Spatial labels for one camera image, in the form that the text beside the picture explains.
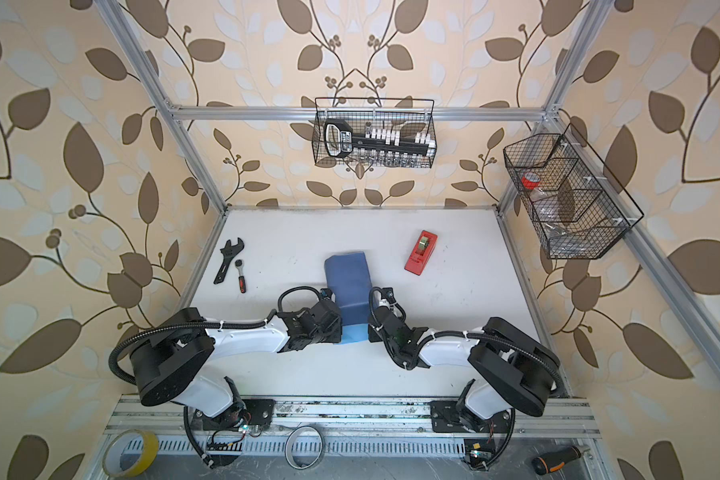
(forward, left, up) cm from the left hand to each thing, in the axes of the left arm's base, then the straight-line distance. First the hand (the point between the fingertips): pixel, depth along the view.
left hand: (345, 328), depth 88 cm
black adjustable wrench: (+28, +46, -2) cm, 54 cm away
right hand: (+2, -9, 0) cm, 9 cm away
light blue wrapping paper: (+14, 0, +4) cm, 15 cm away
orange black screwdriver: (-31, -48, +2) cm, 57 cm away
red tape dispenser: (+26, -24, +3) cm, 36 cm away
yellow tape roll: (-32, +49, -2) cm, 58 cm away
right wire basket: (+21, -59, +32) cm, 71 cm away
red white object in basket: (+30, -50, +33) cm, 67 cm away
